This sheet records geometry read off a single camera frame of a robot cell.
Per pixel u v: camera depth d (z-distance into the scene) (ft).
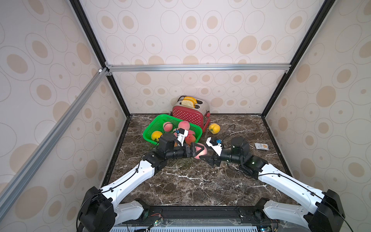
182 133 2.28
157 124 3.49
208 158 2.08
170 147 1.98
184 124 3.19
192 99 3.29
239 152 1.87
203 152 2.26
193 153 2.09
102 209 1.27
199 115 3.18
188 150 2.13
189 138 3.07
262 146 3.27
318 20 2.36
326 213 1.25
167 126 3.46
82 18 2.30
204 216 2.44
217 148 2.04
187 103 3.29
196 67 3.09
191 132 3.30
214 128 3.37
